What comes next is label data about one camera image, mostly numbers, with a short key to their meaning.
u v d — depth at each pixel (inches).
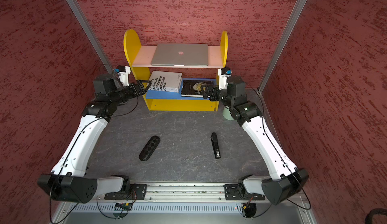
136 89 23.9
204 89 24.0
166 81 39.5
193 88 39.4
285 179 14.8
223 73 23.1
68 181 14.9
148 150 33.4
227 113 39.1
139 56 32.1
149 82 26.6
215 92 23.7
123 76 24.4
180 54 31.7
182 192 29.8
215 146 34.4
